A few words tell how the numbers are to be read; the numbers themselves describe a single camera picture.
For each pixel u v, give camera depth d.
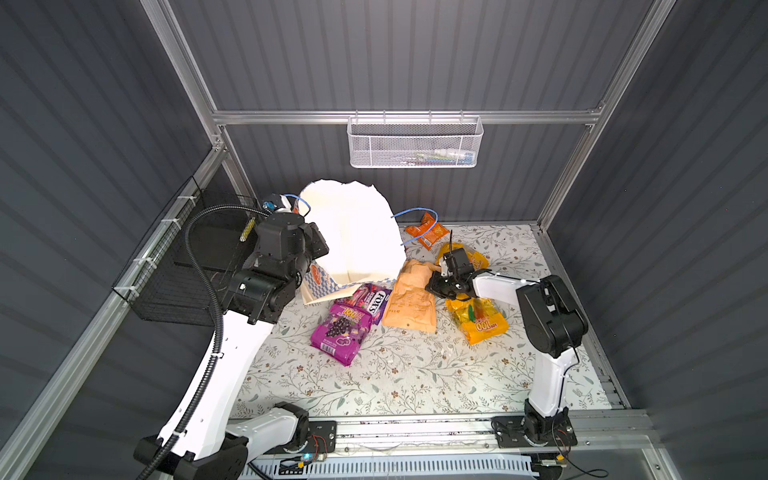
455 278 0.79
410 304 0.96
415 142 1.24
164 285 0.68
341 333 0.85
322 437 0.73
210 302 0.41
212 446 0.37
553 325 0.52
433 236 1.15
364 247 0.74
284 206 0.55
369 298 0.96
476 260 1.04
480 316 0.89
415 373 0.84
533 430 0.66
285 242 0.44
